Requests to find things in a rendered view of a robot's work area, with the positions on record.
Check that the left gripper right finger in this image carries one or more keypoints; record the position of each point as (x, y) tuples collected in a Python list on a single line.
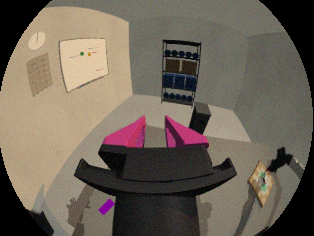
[(182, 135)]

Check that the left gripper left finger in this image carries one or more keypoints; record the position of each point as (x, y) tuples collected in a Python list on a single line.
[(127, 135)]

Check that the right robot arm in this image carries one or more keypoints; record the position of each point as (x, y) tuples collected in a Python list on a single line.
[(290, 161)]

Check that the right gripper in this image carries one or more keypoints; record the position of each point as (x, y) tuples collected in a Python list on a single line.
[(273, 166)]

